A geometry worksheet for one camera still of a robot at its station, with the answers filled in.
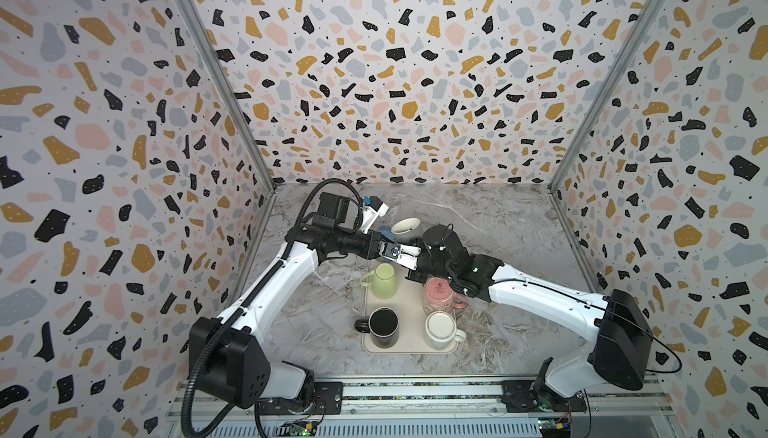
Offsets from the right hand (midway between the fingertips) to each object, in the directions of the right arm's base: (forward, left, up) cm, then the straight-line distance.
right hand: (391, 246), depth 75 cm
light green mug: (-3, +3, -14) cm, 14 cm away
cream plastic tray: (-5, -5, -26) cm, 27 cm away
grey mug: (+4, -3, +2) cm, 5 cm away
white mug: (-15, -13, -16) cm, 26 cm away
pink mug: (-8, -12, -11) cm, 18 cm away
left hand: (0, -1, +2) cm, 2 cm away
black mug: (-15, +2, -15) cm, 21 cm away
